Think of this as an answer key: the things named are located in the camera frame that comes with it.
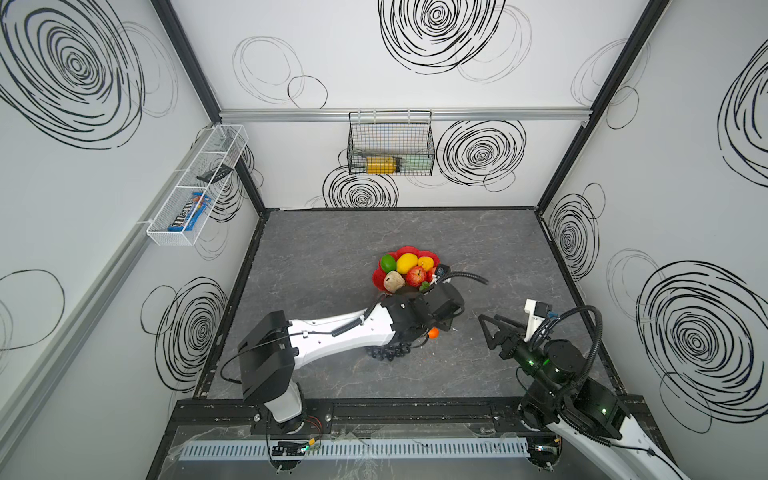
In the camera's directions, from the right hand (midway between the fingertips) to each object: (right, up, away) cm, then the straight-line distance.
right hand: (486, 319), depth 70 cm
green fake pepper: (-23, +11, +27) cm, 37 cm away
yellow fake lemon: (-18, +11, +29) cm, 35 cm away
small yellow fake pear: (-10, +10, +29) cm, 33 cm away
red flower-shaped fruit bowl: (-26, +8, +26) cm, 38 cm away
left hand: (-7, +2, +7) cm, 10 cm away
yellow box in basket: (-25, +41, +17) cm, 51 cm away
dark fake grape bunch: (-23, -13, +13) cm, 29 cm away
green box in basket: (-15, +41, +18) cm, 47 cm away
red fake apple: (-15, +7, +23) cm, 28 cm away
